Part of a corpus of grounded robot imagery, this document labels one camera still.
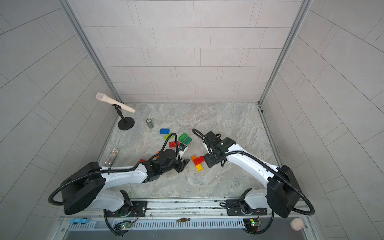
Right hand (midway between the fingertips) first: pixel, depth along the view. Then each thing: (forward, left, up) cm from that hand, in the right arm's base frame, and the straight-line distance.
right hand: (211, 160), depth 81 cm
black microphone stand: (+33, +56, -3) cm, 65 cm away
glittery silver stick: (+6, +57, -1) cm, 57 cm away
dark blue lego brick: (+24, +29, -3) cm, 37 cm away
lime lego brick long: (+20, +27, -3) cm, 33 cm away
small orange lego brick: (+5, +10, -6) cm, 13 cm away
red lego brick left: (+14, +23, -4) cm, 27 cm away
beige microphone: (+31, +58, +25) cm, 70 cm away
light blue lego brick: (+2, +15, +14) cm, 21 cm away
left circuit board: (-26, +42, -2) cm, 49 cm away
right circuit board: (-29, -16, -7) cm, 34 cm away
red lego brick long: (+2, +7, -3) cm, 7 cm away
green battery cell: (+28, +38, 0) cm, 47 cm away
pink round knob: (-30, -36, -5) cm, 47 cm away
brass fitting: (-25, +15, -5) cm, 30 cm away
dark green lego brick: (+16, +13, -4) cm, 21 cm away
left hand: (+4, +12, -1) cm, 13 cm away
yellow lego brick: (-2, +6, -4) cm, 8 cm away
